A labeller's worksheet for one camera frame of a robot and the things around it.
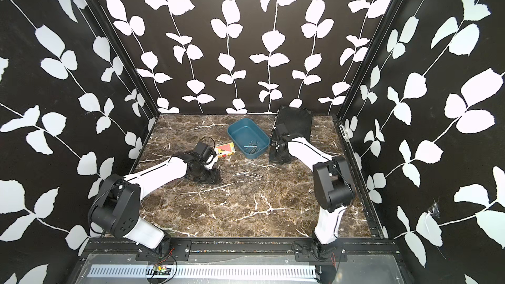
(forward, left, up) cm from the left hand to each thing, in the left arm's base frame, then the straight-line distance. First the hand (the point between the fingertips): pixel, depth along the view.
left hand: (217, 177), depth 88 cm
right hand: (+9, -26, +2) cm, 27 cm away
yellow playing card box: (+17, -2, -3) cm, 18 cm away
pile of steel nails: (0, -14, -5) cm, 15 cm away
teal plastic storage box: (+28, -15, -7) cm, 32 cm away
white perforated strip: (-37, -27, -5) cm, 45 cm away
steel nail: (+19, -16, -5) cm, 25 cm away
